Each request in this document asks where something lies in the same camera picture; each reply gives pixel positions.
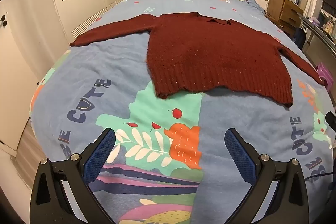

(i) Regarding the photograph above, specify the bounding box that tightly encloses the dark blue bag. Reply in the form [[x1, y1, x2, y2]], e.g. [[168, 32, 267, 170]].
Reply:
[[293, 27, 308, 50]]

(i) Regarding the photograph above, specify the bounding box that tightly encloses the white cabinet with black knobs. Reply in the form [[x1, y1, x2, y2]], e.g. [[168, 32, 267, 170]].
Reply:
[[0, 0, 72, 159]]

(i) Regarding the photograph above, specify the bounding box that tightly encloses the wooden nightstand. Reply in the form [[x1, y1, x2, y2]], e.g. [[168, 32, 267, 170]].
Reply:
[[267, 0, 305, 30]]

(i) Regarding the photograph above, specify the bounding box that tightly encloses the black cable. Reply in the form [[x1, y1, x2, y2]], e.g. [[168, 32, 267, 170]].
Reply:
[[304, 171, 336, 180]]

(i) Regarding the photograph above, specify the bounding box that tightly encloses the purple plastic stool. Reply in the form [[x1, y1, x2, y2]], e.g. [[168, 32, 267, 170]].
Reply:
[[316, 63, 336, 88]]

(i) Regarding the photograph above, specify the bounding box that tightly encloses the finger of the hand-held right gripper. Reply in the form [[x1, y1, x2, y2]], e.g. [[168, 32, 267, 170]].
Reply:
[[325, 111, 336, 135]]

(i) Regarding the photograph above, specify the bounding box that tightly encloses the glass desk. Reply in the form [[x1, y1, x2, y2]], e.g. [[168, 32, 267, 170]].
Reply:
[[302, 13, 336, 46]]

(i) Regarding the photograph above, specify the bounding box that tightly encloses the bed with blue patterned cover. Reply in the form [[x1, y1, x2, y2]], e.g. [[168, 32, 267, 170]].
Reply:
[[29, 0, 336, 224]]

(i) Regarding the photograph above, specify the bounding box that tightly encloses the dark red knit sweater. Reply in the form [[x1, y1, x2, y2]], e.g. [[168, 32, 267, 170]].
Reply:
[[70, 11, 324, 108]]

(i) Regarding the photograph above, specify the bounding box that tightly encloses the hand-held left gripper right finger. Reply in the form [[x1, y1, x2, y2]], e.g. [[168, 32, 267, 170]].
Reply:
[[224, 128, 310, 224]]

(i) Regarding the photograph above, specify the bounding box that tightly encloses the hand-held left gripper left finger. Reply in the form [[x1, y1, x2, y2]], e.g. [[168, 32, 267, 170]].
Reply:
[[30, 128, 116, 224]]

